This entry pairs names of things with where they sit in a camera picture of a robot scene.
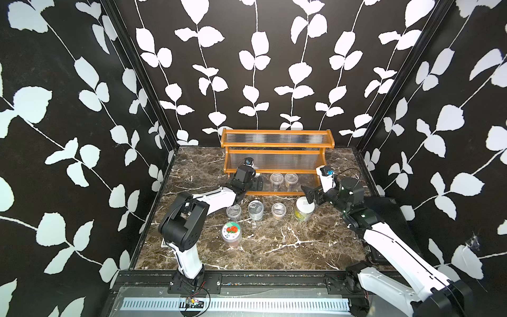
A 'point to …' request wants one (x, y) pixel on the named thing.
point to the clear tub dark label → (291, 180)
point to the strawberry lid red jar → (232, 234)
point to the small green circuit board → (192, 303)
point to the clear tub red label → (276, 179)
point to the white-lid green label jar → (304, 210)
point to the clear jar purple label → (234, 212)
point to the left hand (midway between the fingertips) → (254, 173)
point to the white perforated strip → (175, 304)
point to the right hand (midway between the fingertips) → (310, 177)
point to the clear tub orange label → (278, 211)
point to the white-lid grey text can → (257, 175)
